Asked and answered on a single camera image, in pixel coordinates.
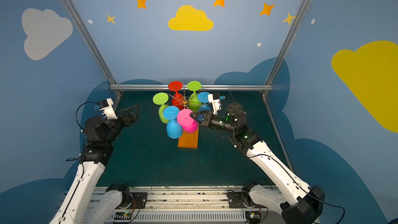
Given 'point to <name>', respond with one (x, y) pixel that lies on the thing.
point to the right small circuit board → (253, 215)
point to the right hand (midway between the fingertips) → (191, 114)
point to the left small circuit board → (123, 215)
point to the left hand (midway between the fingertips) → (130, 106)
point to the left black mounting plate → (138, 200)
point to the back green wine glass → (194, 86)
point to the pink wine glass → (189, 125)
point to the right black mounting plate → (236, 200)
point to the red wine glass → (176, 86)
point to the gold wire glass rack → (186, 100)
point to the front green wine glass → (160, 98)
